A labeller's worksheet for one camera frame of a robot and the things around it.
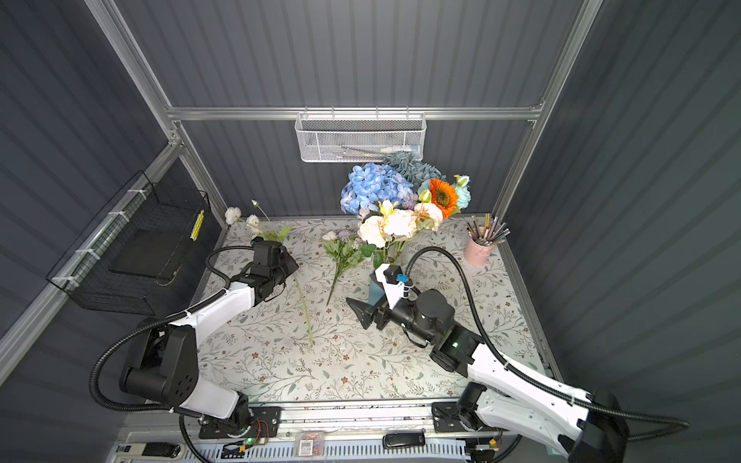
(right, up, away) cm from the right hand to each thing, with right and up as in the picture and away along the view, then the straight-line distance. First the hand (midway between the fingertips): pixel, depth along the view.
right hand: (364, 287), depth 65 cm
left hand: (-23, +5, +25) cm, 34 cm away
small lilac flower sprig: (-9, +9, +37) cm, 39 cm away
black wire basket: (-57, +8, +10) cm, 59 cm away
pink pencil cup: (+38, +7, +34) cm, 51 cm away
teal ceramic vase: (+3, -3, +12) cm, 13 cm away
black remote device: (+10, -39, +6) cm, 40 cm away
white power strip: (-51, -39, +2) cm, 64 cm away
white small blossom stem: (-39, +17, +36) cm, 56 cm away
